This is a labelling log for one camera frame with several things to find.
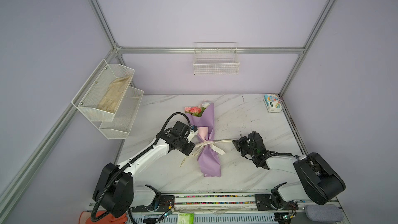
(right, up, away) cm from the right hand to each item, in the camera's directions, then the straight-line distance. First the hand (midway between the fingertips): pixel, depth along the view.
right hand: (231, 139), depth 90 cm
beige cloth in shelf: (-63, +26, -9) cm, 69 cm away
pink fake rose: (-23, +17, +15) cm, 32 cm away
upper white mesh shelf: (-70, +24, -12) cm, 75 cm away
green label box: (-24, -31, -22) cm, 45 cm away
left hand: (-24, -4, -7) cm, 25 cm away
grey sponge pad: (+38, -29, -21) cm, 52 cm away
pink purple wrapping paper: (-14, -8, -8) cm, 18 cm away
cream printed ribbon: (-18, -2, -4) cm, 19 cm away
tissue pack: (+33, +23, +19) cm, 44 cm away
